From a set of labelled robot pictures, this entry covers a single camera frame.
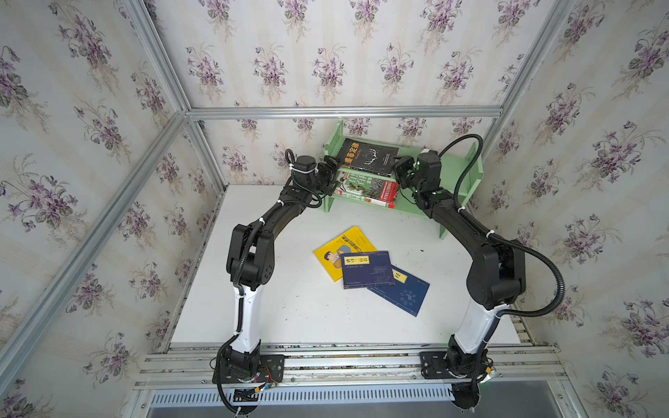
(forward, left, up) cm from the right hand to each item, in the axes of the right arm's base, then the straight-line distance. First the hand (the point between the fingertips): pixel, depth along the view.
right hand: (401, 156), depth 87 cm
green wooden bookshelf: (-7, +3, -3) cm, 8 cm away
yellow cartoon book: (-22, +24, -29) cm, 44 cm away
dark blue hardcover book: (-27, +12, -30) cm, 42 cm away
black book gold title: (+3, +9, -3) cm, 10 cm away
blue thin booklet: (-35, -3, -31) cm, 47 cm away
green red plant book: (0, +10, -15) cm, 18 cm away
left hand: (0, +19, -6) cm, 20 cm away
